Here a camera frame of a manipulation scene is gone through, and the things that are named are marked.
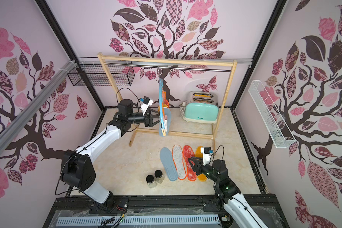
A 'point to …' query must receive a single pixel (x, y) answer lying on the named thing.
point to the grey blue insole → (166, 157)
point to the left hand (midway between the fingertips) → (160, 118)
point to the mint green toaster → (201, 107)
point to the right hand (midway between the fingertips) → (189, 160)
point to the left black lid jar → (150, 181)
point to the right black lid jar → (158, 176)
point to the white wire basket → (270, 115)
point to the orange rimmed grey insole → (178, 159)
